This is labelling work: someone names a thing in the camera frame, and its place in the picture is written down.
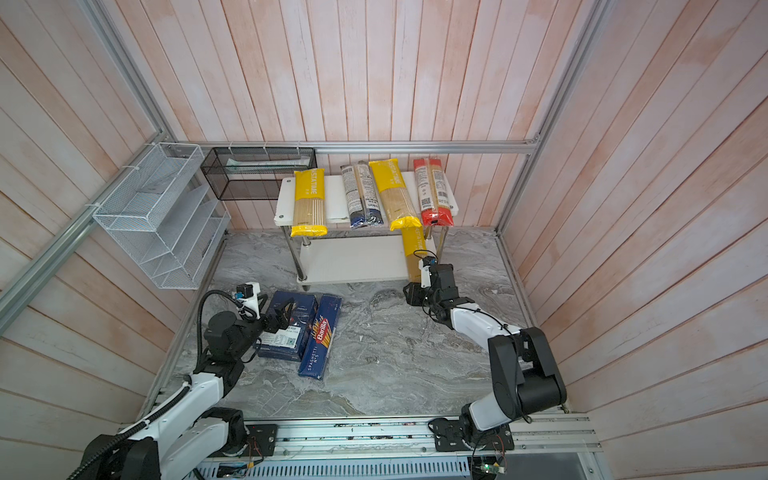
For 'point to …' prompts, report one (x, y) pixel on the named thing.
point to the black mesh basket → (254, 173)
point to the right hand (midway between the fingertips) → (409, 287)
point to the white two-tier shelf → (350, 258)
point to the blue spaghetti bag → (318, 348)
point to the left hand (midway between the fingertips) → (281, 300)
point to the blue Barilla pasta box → (289, 341)
